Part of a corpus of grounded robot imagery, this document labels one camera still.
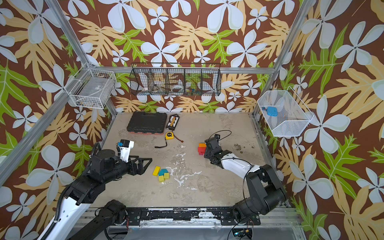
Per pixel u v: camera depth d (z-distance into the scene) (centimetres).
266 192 44
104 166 48
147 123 111
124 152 59
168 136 104
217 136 82
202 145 101
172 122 112
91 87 86
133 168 58
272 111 86
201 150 95
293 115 77
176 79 97
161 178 84
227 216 74
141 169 59
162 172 87
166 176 85
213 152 70
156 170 88
